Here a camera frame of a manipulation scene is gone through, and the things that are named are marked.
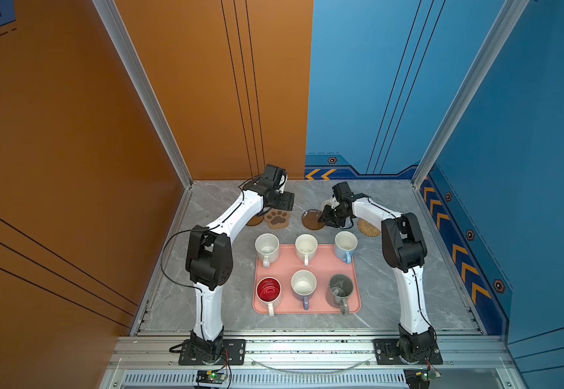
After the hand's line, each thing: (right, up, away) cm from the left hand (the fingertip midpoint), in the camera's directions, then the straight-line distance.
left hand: (286, 198), depth 94 cm
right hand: (+15, -10, +10) cm, 20 cm away
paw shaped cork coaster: (-4, -9, +12) cm, 15 cm away
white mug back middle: (+8, -18, -1) cm, 20 cm away
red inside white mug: (-6, -32, -10) cm, 34 cm away
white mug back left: (-7, -20, 0) cm, 21 cm away
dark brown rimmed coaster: (+11, -9, +11) cm, 18 cm away
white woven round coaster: (+19, -1, +17) cm, 25 cm away
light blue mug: (+23, -17, -3) cm, 28 cm away
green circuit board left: (-22, -53, -23) cm, 62 cm away
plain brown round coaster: (-14, -9, +11) cm, 20 cm away
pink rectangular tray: (+14, -25, -5) cm, 29 cm away
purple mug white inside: (+7, -31, -8) cm, 32 cm away
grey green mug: (+19, -31, -13) cm, 38 cm away
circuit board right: (+40, -53, -24) cm, 71 cm away
